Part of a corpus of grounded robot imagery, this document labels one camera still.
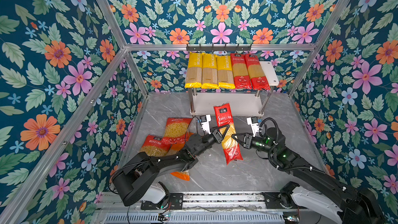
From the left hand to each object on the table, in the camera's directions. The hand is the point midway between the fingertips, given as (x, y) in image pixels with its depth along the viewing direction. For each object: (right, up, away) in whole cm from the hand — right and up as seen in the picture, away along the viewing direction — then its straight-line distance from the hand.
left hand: (232, 124), depth 69 cm
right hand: (0, -6, +1) cm, 6 cm away
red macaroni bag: (-31, -7, +24) cm, 40 cm away
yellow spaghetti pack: (-18, +23, +7) cm, 30 cm away
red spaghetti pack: (+6, +26, +10) cm, 28 cm away
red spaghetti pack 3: (0, -10, +1) cm, 10 cm away
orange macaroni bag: (-30, -16, +18) cm, 39 cm away
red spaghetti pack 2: (+14, +21, +6) cm, 26 cm away
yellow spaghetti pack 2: (-10, +27, +11) cm, 31 cm away
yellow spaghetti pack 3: (-2, +22, +8) cm, 24 cm away
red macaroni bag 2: (-41, -14, +18) cm, 47 cm away
